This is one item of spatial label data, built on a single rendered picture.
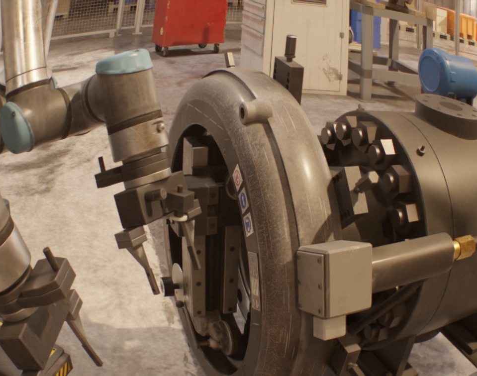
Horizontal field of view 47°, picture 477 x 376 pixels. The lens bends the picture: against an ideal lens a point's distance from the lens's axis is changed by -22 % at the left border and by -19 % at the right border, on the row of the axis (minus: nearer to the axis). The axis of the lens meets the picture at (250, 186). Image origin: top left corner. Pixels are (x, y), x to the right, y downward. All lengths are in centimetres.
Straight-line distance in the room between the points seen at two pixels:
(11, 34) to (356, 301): 70
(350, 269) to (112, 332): 130
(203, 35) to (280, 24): 175
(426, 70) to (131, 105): 105
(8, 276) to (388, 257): 62
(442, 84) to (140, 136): 101
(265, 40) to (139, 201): 420
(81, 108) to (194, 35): 565
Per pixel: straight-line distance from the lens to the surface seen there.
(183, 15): 653
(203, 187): 122
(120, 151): 92
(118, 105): 92
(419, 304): 131
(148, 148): 91
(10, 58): 97
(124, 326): 215
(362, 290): 95
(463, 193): 134
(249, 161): 106
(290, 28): 508
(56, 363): 145
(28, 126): 93
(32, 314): 62
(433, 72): 174
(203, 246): 135
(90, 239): 272
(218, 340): 146
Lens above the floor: 124
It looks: 22 degrees down
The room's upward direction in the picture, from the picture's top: 4 degrees clockwise
